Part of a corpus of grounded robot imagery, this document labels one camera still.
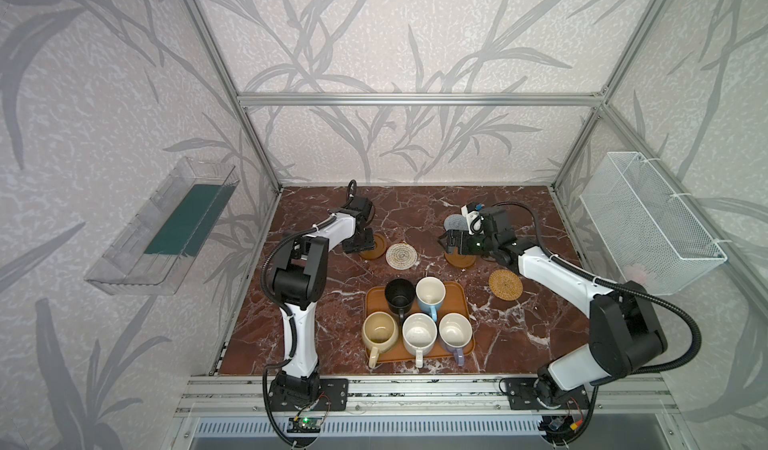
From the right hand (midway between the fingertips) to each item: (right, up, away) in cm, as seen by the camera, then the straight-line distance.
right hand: (450, 231), depth 89 cm
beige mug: (-21, -28, -5) cm, 35 cm away
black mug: (-15, -19, -1) cm, 24 cm away
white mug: (-10, -28, -6) cm, 30 cm away
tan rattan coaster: (+18, -17, +5) cm, 26 cm away
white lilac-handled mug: (+1, -28, -6) cm, 29 cm away
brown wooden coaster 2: (+4, -11, +11) cm, 16 cm away
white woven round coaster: (-15, -9, +10) cm, 20 cm away
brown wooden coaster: (-22, -6, +13) cm, 27 cm away
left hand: (-27, -3, +14) cm, 30 cm away
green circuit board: (-38, -45, -18) cm, 62 cm away
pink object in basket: (+43, -9, -16) cm, 47 cm away
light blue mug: (-6, -19, 0) cm, 20 cm away
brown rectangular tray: (+2, -21, +1) cm, 22 cm away
